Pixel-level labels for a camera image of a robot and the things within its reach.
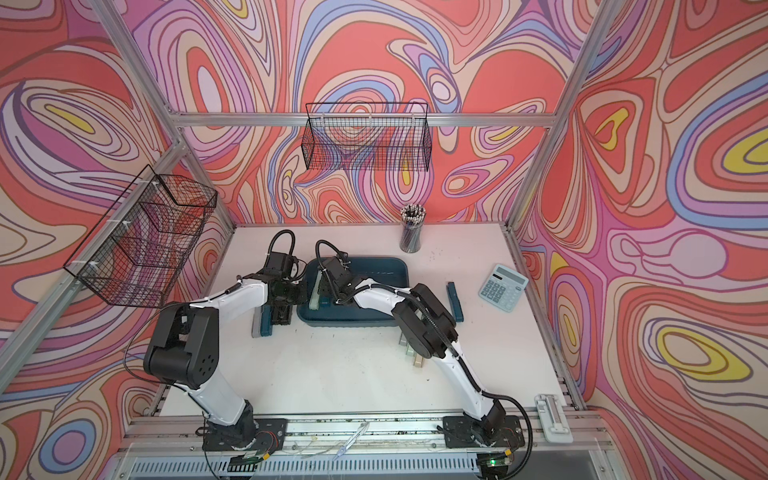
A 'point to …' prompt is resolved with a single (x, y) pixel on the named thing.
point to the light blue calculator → (503, 287)
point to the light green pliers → (314, 299)
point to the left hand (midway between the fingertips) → (311, 295)
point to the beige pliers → (418, 361)
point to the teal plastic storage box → (391, 271)
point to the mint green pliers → (410, 349)
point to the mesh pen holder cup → (412, 217)
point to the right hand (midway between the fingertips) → (326, 291)
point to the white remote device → (554, 424)
